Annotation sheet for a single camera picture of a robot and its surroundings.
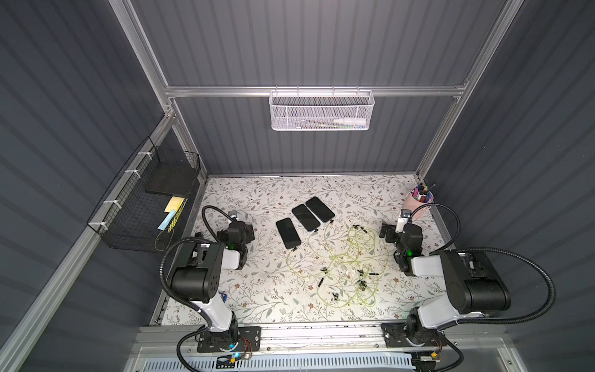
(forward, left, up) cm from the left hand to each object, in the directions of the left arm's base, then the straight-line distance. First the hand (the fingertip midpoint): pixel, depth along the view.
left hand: (236, 227), depth 96 cm
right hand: (0, -68, +4) cm, 68 cm away
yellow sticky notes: (-5, +15, +23) cm, 27 cm away
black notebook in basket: (+5, +17, +25) cm, 31 cm away
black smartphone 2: (+13, -36, -5) cm, 39 cm away
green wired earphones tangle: (-16, -46, -4) cm, 49 cm away
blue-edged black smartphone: (+6, -30, -3) cm, 30 cm away
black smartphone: (0, -22, -5) cm, 22 cm away
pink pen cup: (+9, -76, +8) cm, 77 cm away
